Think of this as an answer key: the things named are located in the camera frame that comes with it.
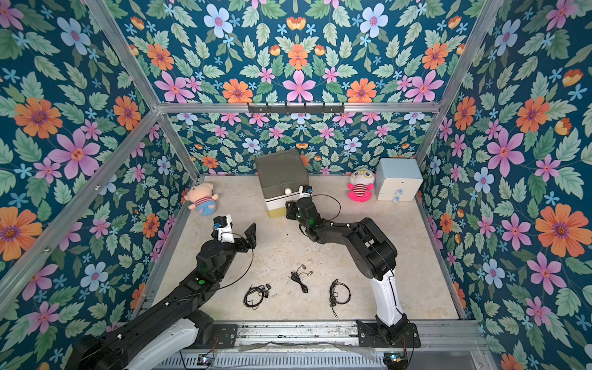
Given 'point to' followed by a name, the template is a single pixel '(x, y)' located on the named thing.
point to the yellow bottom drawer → (277, 213)
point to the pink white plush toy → (361, 183)
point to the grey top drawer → (281, 173)
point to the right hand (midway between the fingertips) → (289, 202)
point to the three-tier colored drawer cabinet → (281, 174)
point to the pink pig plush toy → (203, 199)
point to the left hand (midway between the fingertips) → (245, 223)
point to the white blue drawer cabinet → (397, 179)
